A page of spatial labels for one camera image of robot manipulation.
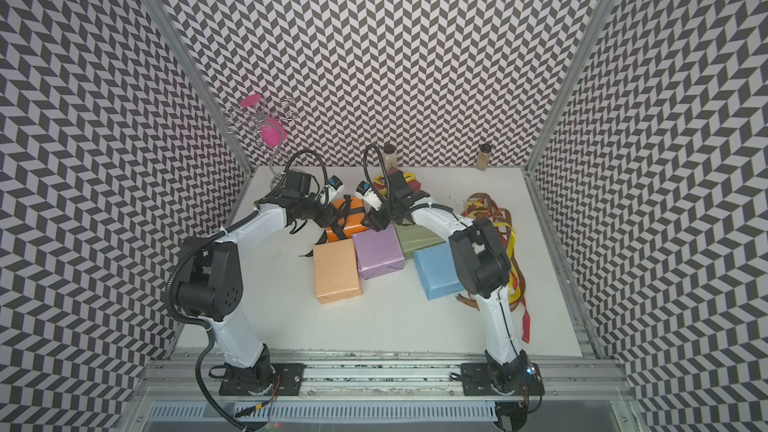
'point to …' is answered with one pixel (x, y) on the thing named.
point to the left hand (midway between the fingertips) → (335, 210)
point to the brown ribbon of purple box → (472, 301)
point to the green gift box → (413, 237)
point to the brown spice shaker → (483, 156)
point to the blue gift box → (437, 272)
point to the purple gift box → (378, 252)
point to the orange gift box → (354, 223)
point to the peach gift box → (336, 267)
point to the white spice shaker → (390, 156)
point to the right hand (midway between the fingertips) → (370, 217)
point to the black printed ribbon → (339, 225)
